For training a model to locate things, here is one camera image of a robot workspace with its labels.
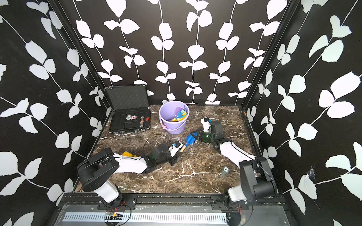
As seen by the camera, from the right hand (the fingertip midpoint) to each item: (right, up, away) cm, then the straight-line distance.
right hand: (190, 131), depth 86 cm
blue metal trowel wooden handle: (0, -6, 0) cm, 6 cm away
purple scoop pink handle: (-9, +14, +17) cm, 24 cm away
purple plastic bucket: (-12, +10, +20) cm, 25 cm away
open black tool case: (-47, +12, +28) cm, 56 cm away
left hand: (-5, -12, +1) cm, 13 cm away
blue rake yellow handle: (-6, +11, +14) cm, 19 cm away
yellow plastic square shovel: (-4, +11, +12) cm, 16 cm away
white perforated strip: (-22, -42, -16) cm, 50 cm away
